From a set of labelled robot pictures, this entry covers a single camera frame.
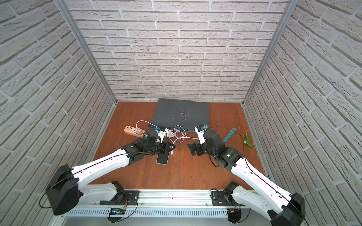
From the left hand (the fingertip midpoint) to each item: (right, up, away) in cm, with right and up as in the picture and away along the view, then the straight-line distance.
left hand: (175, 143), depth 77 cm
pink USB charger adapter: (-26, +5, +16) cm, 31 cm away
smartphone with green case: (-9, -13, +12) cm, 19 cm away
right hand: (+9, 0, -2) cm, 9 cm away
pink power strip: (-33, +4, +21) cm, 39 cm away
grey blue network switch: (+2, +16, +30) cm, 34 cm away
